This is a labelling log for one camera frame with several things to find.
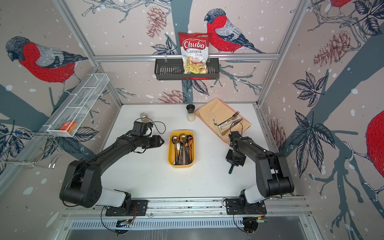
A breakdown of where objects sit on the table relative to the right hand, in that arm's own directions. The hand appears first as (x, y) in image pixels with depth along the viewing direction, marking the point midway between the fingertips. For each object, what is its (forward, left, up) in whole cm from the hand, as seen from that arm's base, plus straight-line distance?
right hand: (231, 162), depth 90 cm
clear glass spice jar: (+26, +60, +8) cm, 65 cm away
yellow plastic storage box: (+9, +37, +3) cm, 38 cm away
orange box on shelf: (-2, +77, +37) cm, 86 cm away
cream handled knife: (+29, +9, +2) cm, 31 cm away
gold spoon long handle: (+13, +31, +6) cm, 34 cm away
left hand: (+9, +43, +11) cm, 45 cm away
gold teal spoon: (-4, +1, +1) cm, 4 cm away
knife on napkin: (+27, -3, +3) cm, 27 cm away
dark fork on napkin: (+38, -7, +1) cm, 38 cm away
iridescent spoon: (+15, +26, +4) cm, 31 cm away
